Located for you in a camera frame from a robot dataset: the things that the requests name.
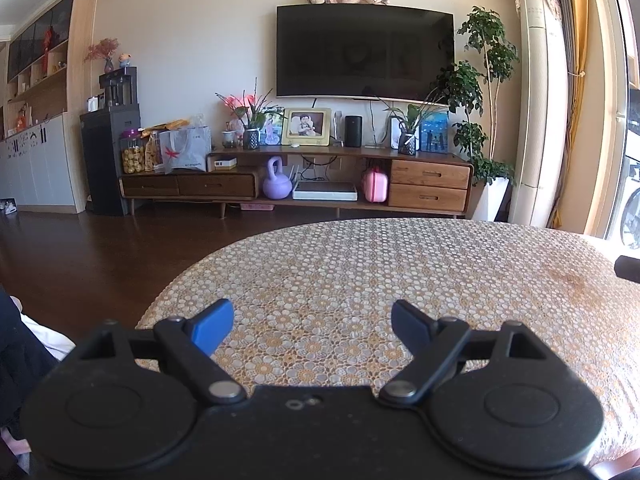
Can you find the potted green tree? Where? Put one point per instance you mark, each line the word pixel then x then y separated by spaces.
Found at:
pixel 487 25

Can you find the small portrait photo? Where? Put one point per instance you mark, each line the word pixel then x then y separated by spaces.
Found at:
pixel 272 130

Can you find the blue framed picture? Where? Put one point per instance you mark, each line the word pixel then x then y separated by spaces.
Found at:
pixel 434 132

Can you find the black tea machine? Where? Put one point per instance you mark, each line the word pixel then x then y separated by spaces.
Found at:
pixel 117 87

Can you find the yellow grey curtain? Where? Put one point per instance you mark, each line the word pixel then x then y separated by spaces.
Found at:
pixel 575 35

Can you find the pink flower potted plant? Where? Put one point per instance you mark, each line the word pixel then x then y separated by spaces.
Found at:
pixel 251 139

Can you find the purple kettlebell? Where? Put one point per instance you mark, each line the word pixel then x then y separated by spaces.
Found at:
pixel 276 186

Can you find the white cloth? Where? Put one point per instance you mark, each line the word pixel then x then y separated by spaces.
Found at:
pixel 47 335

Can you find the white standing air conditioner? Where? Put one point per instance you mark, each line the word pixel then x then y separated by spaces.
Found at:
pixel 540 110

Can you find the white wooden wall cabinet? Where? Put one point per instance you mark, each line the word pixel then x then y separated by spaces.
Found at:
pixel 45 170

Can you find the vase with red flowers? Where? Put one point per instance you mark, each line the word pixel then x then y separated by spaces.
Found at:
pixel 107 62

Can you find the small pink suitcase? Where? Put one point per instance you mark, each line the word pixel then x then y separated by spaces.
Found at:
pixel 375 186

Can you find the small doll figurine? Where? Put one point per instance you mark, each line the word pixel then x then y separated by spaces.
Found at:
pixel 125 60

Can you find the small yellow white box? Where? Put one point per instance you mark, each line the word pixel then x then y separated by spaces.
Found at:
pixel 225 163

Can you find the orange snack bag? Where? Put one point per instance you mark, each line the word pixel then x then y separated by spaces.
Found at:
pixel 152 152

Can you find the wooden television cabinet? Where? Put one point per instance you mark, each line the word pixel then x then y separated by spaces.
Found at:
pixel 430 175

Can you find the yellow photo frame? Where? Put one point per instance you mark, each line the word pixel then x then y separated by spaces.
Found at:
pixel 305 125

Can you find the white shopping bag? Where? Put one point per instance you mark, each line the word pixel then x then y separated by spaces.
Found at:
pixel 187 152

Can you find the green orchid potted plant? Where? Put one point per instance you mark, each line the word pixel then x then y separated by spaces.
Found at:
pixel 407 144

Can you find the navy jacket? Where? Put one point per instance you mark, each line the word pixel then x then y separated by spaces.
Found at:
pixel 20 360

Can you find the small framed picture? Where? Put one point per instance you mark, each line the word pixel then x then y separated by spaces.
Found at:
pixel 9 206

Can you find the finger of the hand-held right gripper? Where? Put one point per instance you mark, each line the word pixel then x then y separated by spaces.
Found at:
pixel 630 267

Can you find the glass teapot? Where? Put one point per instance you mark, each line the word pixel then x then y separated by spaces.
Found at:
pixel 228 140

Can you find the black cylinder speaker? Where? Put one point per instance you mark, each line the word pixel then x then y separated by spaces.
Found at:
pixel 353 131

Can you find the white kettle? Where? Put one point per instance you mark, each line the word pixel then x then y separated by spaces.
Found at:
pixel 93 104

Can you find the glass sliding door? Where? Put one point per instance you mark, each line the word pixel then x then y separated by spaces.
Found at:
pixel 607 110

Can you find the white flat set-top box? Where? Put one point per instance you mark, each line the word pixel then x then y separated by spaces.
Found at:
pixel 325 191

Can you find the pink basket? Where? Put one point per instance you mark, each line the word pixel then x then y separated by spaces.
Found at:
pixel 256 206

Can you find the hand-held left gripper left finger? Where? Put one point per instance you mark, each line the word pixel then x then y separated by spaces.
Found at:
pixel 215 325

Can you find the black flat television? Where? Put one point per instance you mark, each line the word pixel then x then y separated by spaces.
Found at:
pixel 365 50

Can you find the jar of gold chocolates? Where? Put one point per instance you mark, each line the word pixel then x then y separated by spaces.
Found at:
pixel 132 157

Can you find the yellow gift bag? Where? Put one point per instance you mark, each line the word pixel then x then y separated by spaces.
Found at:
pixel 170 125

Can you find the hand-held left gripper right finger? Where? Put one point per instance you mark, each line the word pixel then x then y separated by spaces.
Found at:
pixel 410 325

